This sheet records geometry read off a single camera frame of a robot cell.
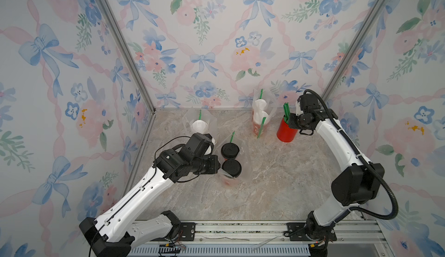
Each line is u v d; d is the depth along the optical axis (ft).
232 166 2.46
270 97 3.09
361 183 1.51
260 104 3.25
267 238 2.41
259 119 2.89
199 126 2.92
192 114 2.81
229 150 2.62
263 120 2.85
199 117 3.03
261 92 3.29
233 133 3.68
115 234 1.23
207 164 1.90
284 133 3.33
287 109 3.10
